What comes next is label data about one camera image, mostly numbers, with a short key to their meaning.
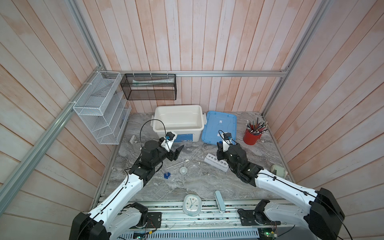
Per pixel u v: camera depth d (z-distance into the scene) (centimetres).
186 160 95
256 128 97
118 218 54
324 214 40
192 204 76
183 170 89
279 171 85
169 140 64
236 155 57
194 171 90
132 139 102
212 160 90
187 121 114
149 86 106
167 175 88
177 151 68
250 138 98
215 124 115
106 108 72
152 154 57
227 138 66
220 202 76
